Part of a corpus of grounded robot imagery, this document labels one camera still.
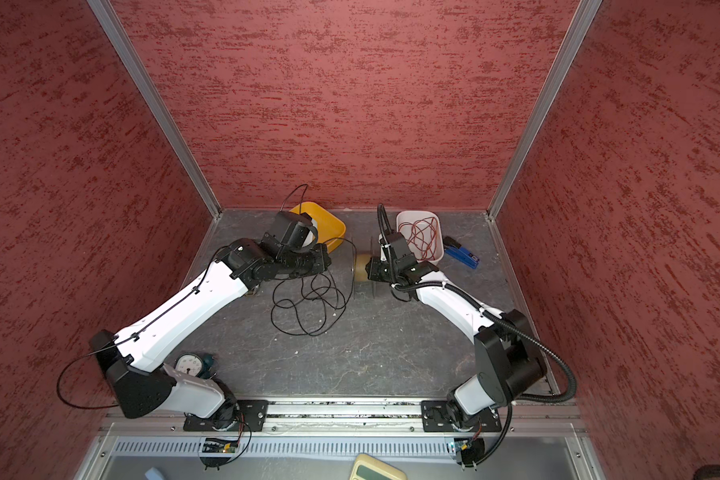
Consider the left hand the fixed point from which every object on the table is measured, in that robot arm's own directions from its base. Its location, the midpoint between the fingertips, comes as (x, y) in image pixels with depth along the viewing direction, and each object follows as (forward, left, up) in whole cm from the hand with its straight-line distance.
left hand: (330, 267), depth 73 cm
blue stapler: (+24, -40, -22) cm, 52 cm away
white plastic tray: (+40, -26, -21) cm, 52 cm away
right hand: (+6, -10, -12) cm, 17 cm away
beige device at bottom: (-39, -10, -23) cm, 46 cm away
